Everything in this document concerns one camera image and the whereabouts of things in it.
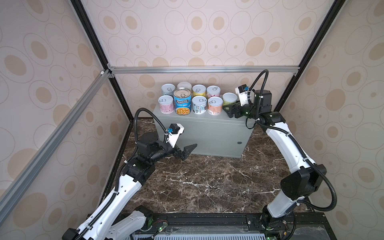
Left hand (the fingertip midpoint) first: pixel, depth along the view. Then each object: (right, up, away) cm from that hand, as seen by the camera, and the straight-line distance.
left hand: (192, 138), depth 63 cm
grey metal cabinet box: (+14, +1, +17) cm, 22 cm away
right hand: (+19, +17, +14) cm, 29 cm away
